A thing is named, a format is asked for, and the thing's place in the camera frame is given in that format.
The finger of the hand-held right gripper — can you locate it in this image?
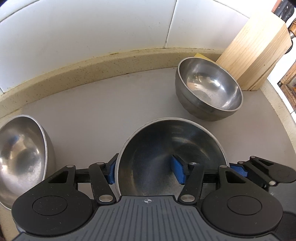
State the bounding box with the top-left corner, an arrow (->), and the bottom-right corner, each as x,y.
230,156 -> 277,190

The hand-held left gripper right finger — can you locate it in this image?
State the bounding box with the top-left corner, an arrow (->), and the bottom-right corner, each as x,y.
171,155 -> 249,204

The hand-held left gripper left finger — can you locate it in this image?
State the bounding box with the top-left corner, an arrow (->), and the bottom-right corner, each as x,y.
47,153 -> 119,205

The stainless steel bowl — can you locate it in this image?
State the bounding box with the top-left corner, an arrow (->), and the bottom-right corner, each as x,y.
115,118 -> 230,197
0,114 -> 56,210
175,57 -> 244,121

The grey counter mat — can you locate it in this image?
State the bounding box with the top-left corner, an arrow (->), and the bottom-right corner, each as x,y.
0,66 -> 285,202

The yellow sponge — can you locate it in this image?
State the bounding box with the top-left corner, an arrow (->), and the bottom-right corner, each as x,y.
194,53 -> 214,62

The wooden knife block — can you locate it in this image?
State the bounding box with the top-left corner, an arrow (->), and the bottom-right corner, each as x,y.
216,10 -> 291,91

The brown wooden frame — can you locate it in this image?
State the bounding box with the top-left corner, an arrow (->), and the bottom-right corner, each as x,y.
279,67 -> 296,109

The wooden-handled knife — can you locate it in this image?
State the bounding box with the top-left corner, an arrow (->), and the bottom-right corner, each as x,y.
285,17 -> 296,55

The black-handled knife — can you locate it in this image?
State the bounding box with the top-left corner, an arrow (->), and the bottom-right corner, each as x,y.
270,0 -> 296,22

